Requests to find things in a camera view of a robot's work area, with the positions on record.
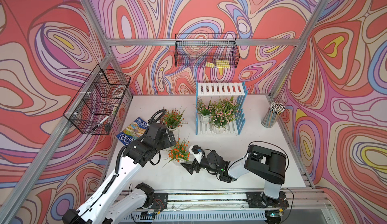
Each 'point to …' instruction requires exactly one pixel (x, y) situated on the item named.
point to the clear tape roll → (119, 91)
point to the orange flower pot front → (178, 153)
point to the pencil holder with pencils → (272, 114)
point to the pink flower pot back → (218, 125)
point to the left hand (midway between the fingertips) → (168, 139)
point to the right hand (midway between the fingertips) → (186, 160)
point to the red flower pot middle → (173, 119)
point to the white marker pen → (101, 122)
